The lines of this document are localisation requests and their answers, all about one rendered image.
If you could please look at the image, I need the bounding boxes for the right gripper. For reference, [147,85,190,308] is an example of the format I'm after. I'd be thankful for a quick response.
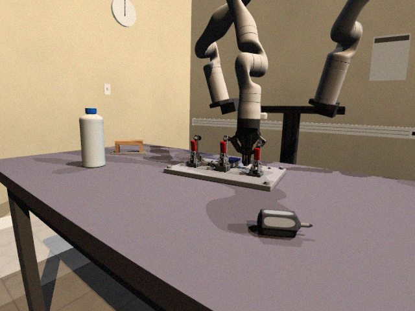
[230,119,267,166]

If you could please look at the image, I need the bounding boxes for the toggle clamp with red handle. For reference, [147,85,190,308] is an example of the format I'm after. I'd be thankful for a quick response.
[248,141,263,178]
[187,135,201,168]
[216,135,230,172]

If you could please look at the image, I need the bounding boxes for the blue flat rectangular block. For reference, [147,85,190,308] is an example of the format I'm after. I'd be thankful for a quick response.
[228,157,241,167]

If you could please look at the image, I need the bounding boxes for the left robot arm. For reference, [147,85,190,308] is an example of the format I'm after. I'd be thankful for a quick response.
[314,0,369,104]

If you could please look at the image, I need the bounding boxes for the white bottle with blue cap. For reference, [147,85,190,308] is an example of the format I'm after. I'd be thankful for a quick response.
[79,108,106,168]

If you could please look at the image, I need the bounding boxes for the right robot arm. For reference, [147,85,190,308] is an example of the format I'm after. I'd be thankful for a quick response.
[195,0,268,119]

